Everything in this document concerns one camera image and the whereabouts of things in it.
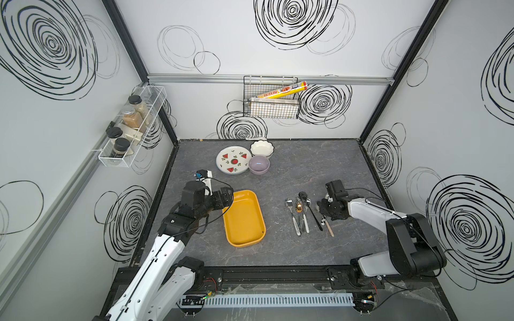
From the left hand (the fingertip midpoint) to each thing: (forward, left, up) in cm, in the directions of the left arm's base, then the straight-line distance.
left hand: (224, 191), depth 75 cm
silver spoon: (+5, -28, -19) cm, 34 cm away
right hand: (+3, -44, -19) cm, 48 cm away
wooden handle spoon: (-8, -45, -19) cm, 49 cm away
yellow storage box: (-3, -7, -19) cm, 20 cm away
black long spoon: (+10, -35, -19) cm, 41 cm away
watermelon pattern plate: (+31, +2, -19) cm, 37 cm away
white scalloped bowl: (+40, -15, -19) cm, 47 cm away
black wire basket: (+34, -23, +14) cm, 44 cm away
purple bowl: (+26, -13, -17) cm, 34 cm away
